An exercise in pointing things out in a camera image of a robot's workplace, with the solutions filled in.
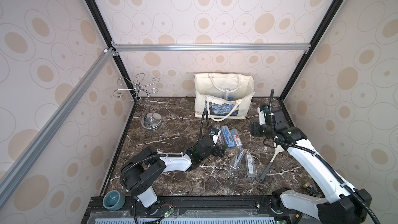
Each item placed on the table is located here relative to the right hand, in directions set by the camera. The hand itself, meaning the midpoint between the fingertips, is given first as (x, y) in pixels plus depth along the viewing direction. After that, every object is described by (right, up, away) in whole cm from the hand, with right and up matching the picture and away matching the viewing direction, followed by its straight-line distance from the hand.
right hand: (260, 125), depth 79 cm
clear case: (-13, +17, +21) cm, 30 cm away
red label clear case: (-9, -9, +18) cm, 22 cm away
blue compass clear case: (-14, -9, +18) cm, 25 cm away
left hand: (-17, -10, +5) cm, 20 cm away
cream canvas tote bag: (-26, +16, +7) cm, 32 cm away
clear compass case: (-3, -23, +6) cm, 24 cm away
